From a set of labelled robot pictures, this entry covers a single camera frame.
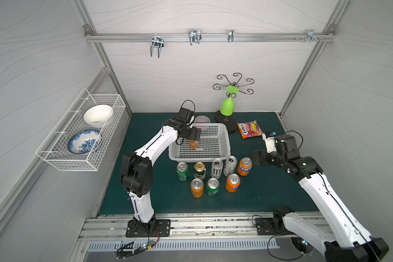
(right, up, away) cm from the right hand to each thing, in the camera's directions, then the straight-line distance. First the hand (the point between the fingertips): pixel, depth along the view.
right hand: (262, 151), depth 76 cm
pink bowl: (-28, +18, +35) cm, 49 cm away
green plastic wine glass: (-13, +24, +19) cm, 34 cm away
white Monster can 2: (-15, -7, +4) cm, 17 cm away
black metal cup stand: (-8, +15, +39) cm, 43 cm away
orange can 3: (-31, -17, 0) cm, 36 cm away
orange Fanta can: (-14, -16, +2) cm, 21 cm away
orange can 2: (-6, -9, +8) cm, 13 cm away
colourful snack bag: (+4, +10, +32) cm, 34 cm away
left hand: (-34, +9, +14) cm, 38 cm away
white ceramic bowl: (-80, +17, +1) cm, 81 cm away
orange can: (-34, +2, +20) cm, 39 cm away
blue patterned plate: (-77, +6, -11) cm, 78 cm away
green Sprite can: (-24, -17, 0) cm, 29 cm away
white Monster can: (-21, -7, +4) cm, 23 cm away
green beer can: (-30, -10, +6) cm, 32 cm away
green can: (-38, -11, +6) cm, 40 cm away
